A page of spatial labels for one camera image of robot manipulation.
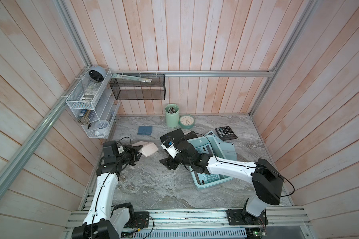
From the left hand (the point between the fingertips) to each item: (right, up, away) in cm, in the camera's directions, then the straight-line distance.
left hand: (144, 147), depth 79 cm
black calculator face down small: (+27, +5, +23) cm, 36 cm away
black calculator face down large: (+15, +4, +22) cm, 28 cm away
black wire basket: (-19, +39, +29) cm, 52 cm away
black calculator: (+54, +7, +29) cm, 61 cm away
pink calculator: (+2, -1, +2) cm, 3 cm away
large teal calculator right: (+42, +7, +25) cm, 50 cm away
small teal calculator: (+34, -18, +3) cm, 38 cm away
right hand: (+10, -5, +2) cm, 11 cm away
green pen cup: (+14, +22, +22) cm, 34 cm away
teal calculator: (+36, -3, +14) cm, 38 cm away
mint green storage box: (+41, -4, +8) cm, 42 cm away
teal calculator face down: (+52, -4, +19) cm, 56 cm away
